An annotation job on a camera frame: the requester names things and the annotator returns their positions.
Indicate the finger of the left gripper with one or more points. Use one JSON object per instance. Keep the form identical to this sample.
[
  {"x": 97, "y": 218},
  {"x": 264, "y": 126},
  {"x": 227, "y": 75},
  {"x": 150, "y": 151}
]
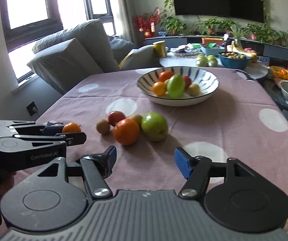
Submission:
[
  {"x": 50, "y": 127},
  {"x": 73, "y": 138}
]

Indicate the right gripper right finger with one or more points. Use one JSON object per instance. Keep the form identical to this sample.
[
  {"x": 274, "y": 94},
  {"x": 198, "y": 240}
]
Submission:
[{"x": 195, "y": 171}]

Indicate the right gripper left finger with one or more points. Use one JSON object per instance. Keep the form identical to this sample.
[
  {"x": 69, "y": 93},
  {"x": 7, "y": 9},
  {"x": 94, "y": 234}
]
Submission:
[{"x": 96, "y": 168}]

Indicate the small orange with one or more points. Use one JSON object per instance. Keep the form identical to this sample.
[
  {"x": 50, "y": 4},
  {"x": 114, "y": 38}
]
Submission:
[
  {"x": 159, "y": 88},
  {"x": 71, "y": 128}
]

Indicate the kiwi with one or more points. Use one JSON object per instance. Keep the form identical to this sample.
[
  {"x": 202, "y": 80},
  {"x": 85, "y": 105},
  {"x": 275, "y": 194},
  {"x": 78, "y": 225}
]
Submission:
[
  {"x": 103, "y": 127},
  {"x": 193, "y": 90},
  {"x": 137, "y": 118}
]

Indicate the green apple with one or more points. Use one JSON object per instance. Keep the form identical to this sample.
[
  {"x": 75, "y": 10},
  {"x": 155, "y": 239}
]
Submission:
[
  {"x": 176, "y": 86},
  {"x": 154, "y": 126}
]

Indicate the red tomato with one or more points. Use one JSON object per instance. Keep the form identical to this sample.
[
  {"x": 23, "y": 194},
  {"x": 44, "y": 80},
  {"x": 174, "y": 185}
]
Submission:
[
  {"x": 115, "y": 116},
  {"x": 187, "y": 81}
]

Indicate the large orange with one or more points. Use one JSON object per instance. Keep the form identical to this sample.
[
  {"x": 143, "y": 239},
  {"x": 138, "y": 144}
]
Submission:
[
  {"x": 165, "y": 75},
  {"x": 126, "y": 132}
]

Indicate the red tomato on cloth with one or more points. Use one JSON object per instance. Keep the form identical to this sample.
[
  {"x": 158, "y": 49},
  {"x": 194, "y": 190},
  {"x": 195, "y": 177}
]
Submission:
[{"x": 115, "y": 116}]

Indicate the large orange on cloth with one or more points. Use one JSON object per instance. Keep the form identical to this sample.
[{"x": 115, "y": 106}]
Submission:
[{"x": 126, "y": 132}]

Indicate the green apple on cloth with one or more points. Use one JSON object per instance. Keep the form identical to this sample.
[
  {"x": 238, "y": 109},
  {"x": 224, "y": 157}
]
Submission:
[{"x": 154, "y": 126}]

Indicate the kiwi on cloth behind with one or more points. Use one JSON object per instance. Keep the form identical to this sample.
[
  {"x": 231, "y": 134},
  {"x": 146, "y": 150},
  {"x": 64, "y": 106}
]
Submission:
[{"x": 137, "y": 118}]

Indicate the pink dotted tablecloth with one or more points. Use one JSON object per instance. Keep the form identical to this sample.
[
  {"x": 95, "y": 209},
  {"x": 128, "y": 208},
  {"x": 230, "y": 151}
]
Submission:
[{"x": 239, "y": 120}]

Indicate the grey sofa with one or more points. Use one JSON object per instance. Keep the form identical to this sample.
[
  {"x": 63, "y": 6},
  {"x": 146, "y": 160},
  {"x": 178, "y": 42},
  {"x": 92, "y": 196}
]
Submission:
[{"x": 67, "y": 57}]

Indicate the white blue striped plate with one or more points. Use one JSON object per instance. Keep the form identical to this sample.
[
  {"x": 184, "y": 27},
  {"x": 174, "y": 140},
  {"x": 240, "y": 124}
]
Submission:
[{"x": 207, "y": 81}]

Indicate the blue bowl of kiwis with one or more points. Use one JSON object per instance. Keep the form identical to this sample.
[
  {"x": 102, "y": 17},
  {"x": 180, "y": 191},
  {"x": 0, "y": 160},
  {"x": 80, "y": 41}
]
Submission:
[{"x": 234, "y": 60}]

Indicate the round white coffee table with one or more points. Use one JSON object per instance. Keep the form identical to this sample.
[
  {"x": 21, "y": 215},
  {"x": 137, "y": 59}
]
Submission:
[{"x": 256, "y": 70}]

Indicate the glass dish of snacks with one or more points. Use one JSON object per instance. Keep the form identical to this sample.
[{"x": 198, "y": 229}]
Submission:
[{"x": 185, "y": 51}]

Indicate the light blue tray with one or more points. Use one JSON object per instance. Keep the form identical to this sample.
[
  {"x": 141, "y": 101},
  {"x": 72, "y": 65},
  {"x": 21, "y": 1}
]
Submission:
[{"x": 212, "y": 49}]

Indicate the window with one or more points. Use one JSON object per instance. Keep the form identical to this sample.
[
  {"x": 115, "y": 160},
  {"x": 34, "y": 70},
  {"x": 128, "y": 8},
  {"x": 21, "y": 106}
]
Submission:
[{"x": 26, "y": 21}]

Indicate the yellow jar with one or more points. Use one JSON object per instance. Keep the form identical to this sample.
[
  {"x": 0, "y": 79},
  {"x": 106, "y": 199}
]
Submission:
[{"x": 160, "y": 47}]

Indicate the banana bunch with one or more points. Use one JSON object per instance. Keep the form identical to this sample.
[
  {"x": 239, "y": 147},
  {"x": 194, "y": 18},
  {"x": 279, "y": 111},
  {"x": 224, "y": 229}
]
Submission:
[{"x": 236, "y": 47}]

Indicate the orange basket of tangerines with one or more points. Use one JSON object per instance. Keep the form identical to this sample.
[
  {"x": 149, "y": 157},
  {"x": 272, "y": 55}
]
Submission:
[{"x": 279, "y": 72}]

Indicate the orange box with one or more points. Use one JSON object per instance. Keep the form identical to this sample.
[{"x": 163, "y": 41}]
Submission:
[{"x": 208, "y": 40}]

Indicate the red berry decoration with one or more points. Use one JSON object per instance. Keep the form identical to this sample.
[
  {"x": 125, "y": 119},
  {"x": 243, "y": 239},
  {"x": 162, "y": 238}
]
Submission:
[{"x": 147, "y": 22}]

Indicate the grey tv cabinet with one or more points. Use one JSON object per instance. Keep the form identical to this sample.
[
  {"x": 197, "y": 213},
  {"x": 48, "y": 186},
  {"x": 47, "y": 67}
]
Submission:
[{"x": 262, "y": 48}]

